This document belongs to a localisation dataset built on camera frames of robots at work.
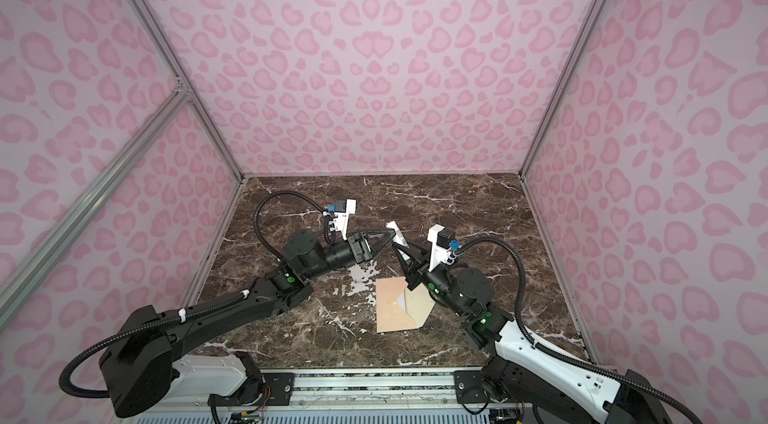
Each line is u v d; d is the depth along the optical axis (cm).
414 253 63
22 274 52
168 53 84
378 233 63
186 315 45
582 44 83
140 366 40
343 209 64
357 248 61
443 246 58
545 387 49
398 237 65
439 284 60
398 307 86
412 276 60
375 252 61
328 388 75
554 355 47
